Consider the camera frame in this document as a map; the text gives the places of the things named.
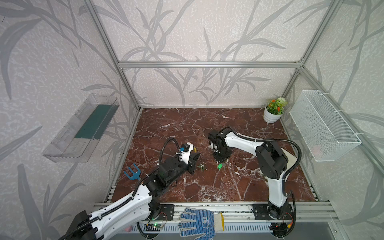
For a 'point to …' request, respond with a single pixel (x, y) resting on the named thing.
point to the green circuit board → (152, 227)
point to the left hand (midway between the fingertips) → (201, 151)
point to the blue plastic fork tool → (135, 176)
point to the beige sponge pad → (291, 160)
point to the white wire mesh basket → (327, 135)
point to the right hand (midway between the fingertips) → (220, 156)
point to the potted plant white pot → (274, 110)
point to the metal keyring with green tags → (202, 166)
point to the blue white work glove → (207, 224)
